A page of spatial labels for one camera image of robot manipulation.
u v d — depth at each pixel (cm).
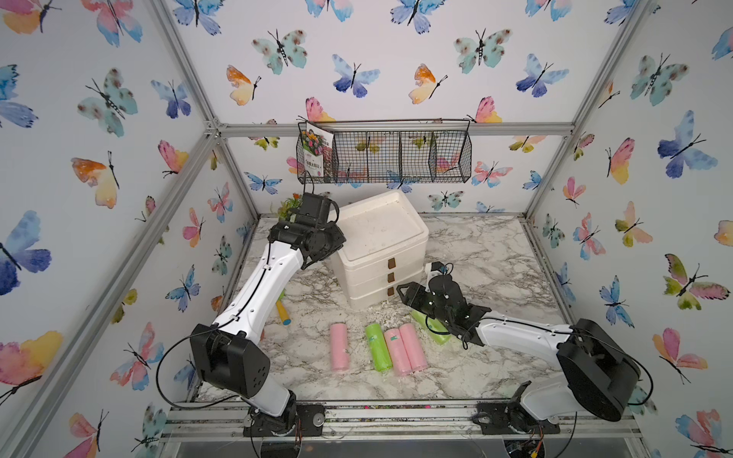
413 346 84
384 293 92
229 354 41
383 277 85
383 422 75
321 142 87
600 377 43
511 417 65
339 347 84
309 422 73
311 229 56
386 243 81
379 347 83
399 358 81
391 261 82
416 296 74
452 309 65
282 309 94
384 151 98
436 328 72
